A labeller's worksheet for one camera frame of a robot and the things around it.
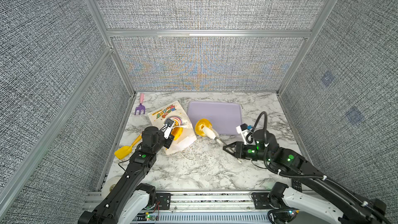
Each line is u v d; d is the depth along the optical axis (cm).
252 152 58
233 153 63
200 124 79
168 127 68
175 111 92
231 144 65
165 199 73
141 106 110
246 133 64
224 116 116
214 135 73
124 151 88
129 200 56
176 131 94
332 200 45
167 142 72
